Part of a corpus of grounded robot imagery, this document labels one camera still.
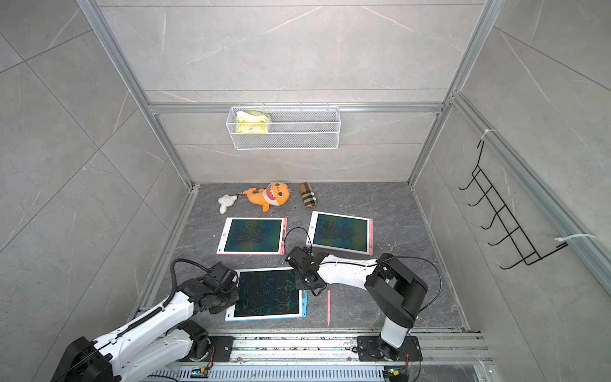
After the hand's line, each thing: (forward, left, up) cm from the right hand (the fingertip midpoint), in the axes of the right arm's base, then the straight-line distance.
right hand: (304, 284), depth 88 cm
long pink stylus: (-8, -9, +1) cm, 12 cm away
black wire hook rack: (+13, -59, +32) cm, 68 cm away
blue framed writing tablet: (-3, +13, 0) cm, 14 cm away
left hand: (-4, +23, +1) cm, 24 cm away
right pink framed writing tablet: (+22, -16, +1) cm, 27 cm away
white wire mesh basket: (+57, +8, +30) cm, 65 cm away
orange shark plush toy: (+39, +13, +8) cm, 42 cm away
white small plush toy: (+38, +37, +4) cm, 54 cm away
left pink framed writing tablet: (+21, +22, +1) cm, 30 cm away
